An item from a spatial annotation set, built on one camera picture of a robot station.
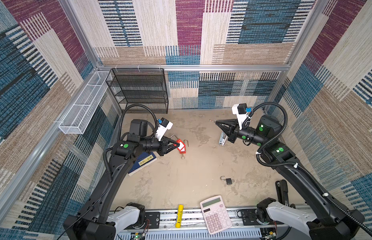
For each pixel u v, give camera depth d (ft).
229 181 2.79
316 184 1.38
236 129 1.82
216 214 2.43
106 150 1.58
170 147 2.19
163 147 1.95
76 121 3.00
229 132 1.95
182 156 3.10
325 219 1.30
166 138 2.08
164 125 1.99
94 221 1.22
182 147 2.26
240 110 1.75
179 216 2.39
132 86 3.50
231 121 1.94
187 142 3.35
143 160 3.05
